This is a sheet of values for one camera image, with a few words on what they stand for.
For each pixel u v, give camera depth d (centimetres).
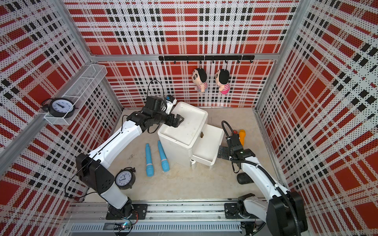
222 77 96
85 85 83
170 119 70
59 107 63
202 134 81
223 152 78
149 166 88
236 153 60
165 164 88
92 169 43
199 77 91
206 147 90
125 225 70
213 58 89
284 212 39
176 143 71
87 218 72
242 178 83
